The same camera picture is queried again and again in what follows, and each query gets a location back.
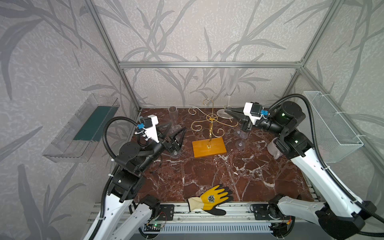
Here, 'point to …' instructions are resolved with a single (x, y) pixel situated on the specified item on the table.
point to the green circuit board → (157, 226)
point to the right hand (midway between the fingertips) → (228, 102)
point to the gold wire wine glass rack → (210, 119)
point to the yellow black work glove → (210, 200)
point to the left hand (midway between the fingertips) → (181, 123)
